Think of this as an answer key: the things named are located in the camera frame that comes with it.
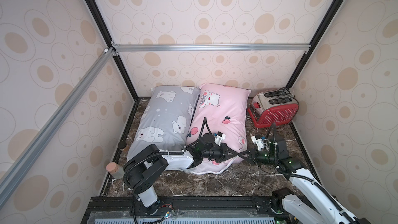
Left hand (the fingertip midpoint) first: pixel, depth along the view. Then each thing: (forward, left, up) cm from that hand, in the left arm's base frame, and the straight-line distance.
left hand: (242, 157), depth 73 cm
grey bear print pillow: (+23, +40, -1) cm, 46 cm away
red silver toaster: (+31, -23, 0) cm, 38 cm away
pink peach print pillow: (+35, +7, -6) cm, 37 cm away
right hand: (+3, -2, -2) cm, 4 cm away
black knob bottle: (+10, +63, -8) cm, 64 cm away
